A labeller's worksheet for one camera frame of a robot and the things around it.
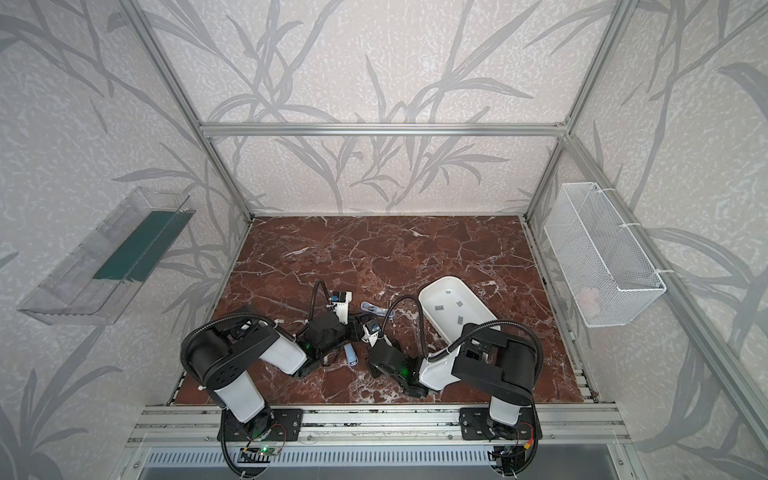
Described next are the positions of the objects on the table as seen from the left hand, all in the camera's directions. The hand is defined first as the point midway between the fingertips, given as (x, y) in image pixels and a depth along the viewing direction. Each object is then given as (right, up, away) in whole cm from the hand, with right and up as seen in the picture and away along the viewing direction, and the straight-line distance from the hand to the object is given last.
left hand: (373, 309), depth 90 cm
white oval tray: (+24, -1, +5) cm, 24 cm away
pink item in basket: (+56, +7, -17) cm, 59 cm away
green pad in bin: (-46, +19, -27) cm, 57 cm away
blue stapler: (-5, -11, -8) cm, 14 cm away
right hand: (-1, -8, -3) cm, 9 cm away
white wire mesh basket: (+52, +14, -29) cm, 61 cm away
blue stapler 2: (+1, -1, +3) cm, 3 cm away
